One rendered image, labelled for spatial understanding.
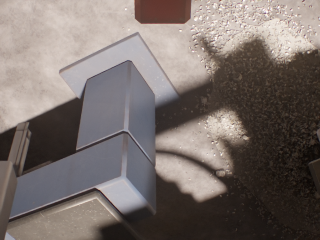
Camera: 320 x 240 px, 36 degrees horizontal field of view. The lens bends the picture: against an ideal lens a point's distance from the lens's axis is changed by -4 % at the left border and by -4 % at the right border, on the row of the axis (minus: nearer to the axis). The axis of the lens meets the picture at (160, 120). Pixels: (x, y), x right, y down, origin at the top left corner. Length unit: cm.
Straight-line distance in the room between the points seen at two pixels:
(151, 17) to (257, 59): 61
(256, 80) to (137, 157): 26
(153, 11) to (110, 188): 43
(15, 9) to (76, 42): 10
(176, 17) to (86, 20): 57
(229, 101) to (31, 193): 35
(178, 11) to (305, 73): 65
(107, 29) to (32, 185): 25
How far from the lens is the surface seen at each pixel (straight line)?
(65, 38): 77
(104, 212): 61
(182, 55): 78
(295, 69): 81
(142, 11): 18
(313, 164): 60
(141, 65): 77
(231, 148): 90
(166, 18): 18
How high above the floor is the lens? 64
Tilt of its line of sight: 49 degrees down
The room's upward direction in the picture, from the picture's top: 179 degrees clockwise
